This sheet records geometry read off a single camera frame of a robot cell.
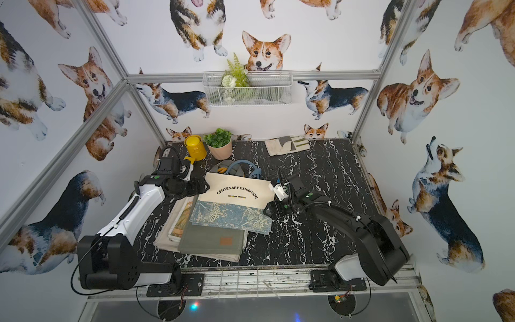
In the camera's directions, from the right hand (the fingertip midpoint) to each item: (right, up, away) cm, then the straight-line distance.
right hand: (268, 208), depth 83 cm
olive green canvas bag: (-28, -12, -2) cm, 31 cm away
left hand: (-28, +10, +3) cm, 30 cm away
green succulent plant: (-26, +31, +20) cm, 45 cm away
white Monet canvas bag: (-44, -13, -1) cm, 46 cm away
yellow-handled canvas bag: (-38, -5, +4) cm, 39 cm away
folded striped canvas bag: (+8, +29, +36) cm, 47 cm away
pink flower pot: (-25, +23, +24) cm, 42 cm away
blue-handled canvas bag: (-14, +2, +7) cm, 16 cm away
